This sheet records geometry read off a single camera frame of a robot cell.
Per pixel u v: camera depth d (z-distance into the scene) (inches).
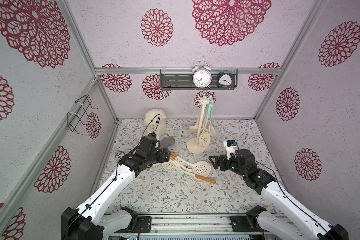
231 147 26.7
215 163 27.4
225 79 35.3
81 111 31.8
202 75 34.6
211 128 39.1
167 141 41.4
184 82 37.2
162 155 26.6
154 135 27.1
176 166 37.0
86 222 14.9
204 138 36.3
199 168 36.2
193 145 40.6
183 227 28.9
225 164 26.5
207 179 32.3
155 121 37.5
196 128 36.2
